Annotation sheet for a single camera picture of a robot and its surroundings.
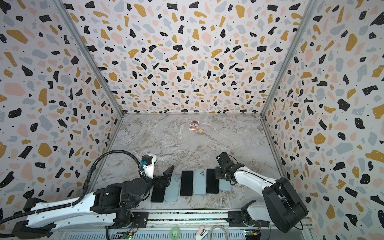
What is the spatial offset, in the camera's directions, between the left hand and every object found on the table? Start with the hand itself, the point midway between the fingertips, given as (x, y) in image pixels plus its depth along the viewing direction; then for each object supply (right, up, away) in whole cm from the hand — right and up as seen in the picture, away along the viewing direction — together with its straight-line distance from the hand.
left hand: (165, 163), depth 65 cm
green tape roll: (+3, -35, +6) cm, 35 cm away
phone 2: (+29, -18, +21) cm, 40 cm away
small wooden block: (+15, +13, +45) cm, 49 cm away
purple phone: (+7, -17, +21) cm, 28 cm away
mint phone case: (0, -20, +17) cm, 27 cm away
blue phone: (+22, -17, +22) cm, 35 cm away
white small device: (+15, -33, +4) cm, 37 cm away
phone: (+15, -17, +23) cm, 32 cm away
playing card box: (+10, +17, +48) cm, 52 cm away
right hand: (+25, -10, +25) cm, 36 cm away
